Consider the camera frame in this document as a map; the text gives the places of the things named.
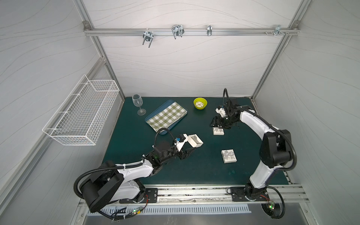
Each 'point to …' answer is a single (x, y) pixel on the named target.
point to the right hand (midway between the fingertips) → (214, 125)
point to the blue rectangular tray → (162, 107)
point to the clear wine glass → (138, 102)
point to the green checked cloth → (167, 116)
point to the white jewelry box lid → (218, 132)
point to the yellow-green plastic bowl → (201, 99)
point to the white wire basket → (80, 121)
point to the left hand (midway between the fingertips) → (192, 143)
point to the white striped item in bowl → (199, 104)
